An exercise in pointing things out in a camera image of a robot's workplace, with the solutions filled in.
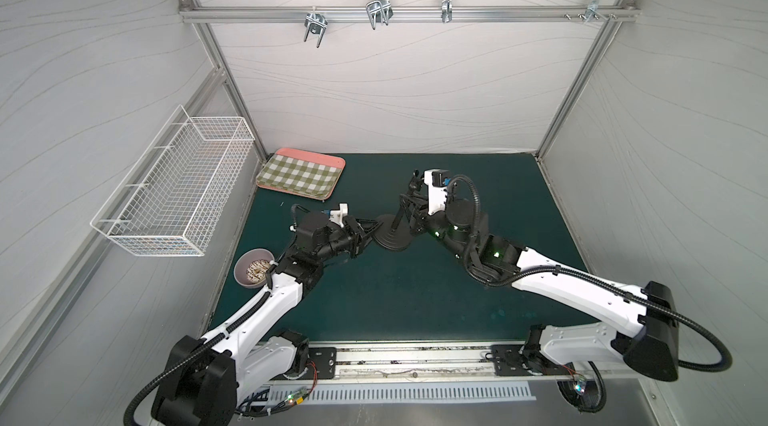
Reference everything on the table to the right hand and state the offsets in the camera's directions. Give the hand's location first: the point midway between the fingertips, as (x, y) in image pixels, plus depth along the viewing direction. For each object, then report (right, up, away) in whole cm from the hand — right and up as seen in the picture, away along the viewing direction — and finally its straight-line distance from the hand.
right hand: (403, 197), depth 68 cm
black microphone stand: (-4, -9, +6) cm, 12 cm away
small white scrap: (-42, -4, +37) cm, 56 cm away
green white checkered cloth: (-39, +6, +46) cm, 60 cm away
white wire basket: (-54, -1, +1) cm, 54 cm away
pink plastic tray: (-28, +12, +51) cm, 60 cm away
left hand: (-5, -7, +6) cm, 11 cm away
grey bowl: (-47, -20, +19) cm, 54 cm away
